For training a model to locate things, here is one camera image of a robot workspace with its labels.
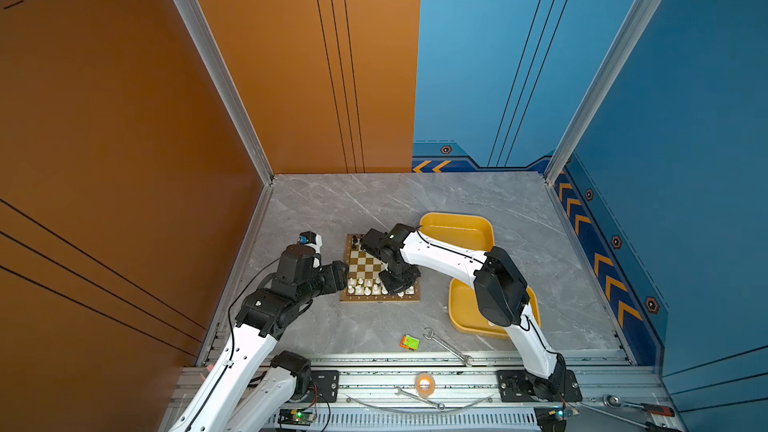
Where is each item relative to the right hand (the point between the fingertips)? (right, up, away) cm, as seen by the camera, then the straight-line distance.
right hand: (395, 291), depth 86 cm
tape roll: (+8, -21, -11) cm, 25 cm away
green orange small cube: (+4, -11, -8) cm, 14 cm away
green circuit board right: (+37, -25, -16) cm, 48 cm away
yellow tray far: (+24, +16, +16) cm, 33 cm away
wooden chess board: (-9, +2, +3) cm, 10 cm away
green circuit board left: (-24, -26, -15) cm, 39 cm away
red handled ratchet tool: (+51, -21, -17) cm, 58 cm away
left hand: (-15, +10, -11) cm, 21 cm away
